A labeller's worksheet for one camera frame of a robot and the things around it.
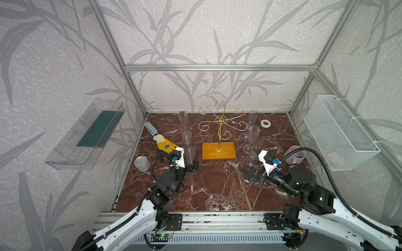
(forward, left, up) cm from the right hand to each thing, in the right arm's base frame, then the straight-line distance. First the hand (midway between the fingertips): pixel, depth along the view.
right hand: (247, 157), depth 62 cm
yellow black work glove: (+25, +46, -28) cm, 59 cm away
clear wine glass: (+35, +31, -13) cm, 48 cm away
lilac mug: (+12, -34, -23) cm, 42 cm away
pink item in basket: (+5, -44, -11) cm, 46 cm away
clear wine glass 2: (+32, -10, -11) cm, 35 cm away
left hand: (+9, +25, -8) cm, 27 cm away
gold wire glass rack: (+21, +9, -30) cm, 38 cm away
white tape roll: (+45, -26, -31) cm, 60 cm away
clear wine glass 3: (+22, +29, -20) cm, 42 cm away
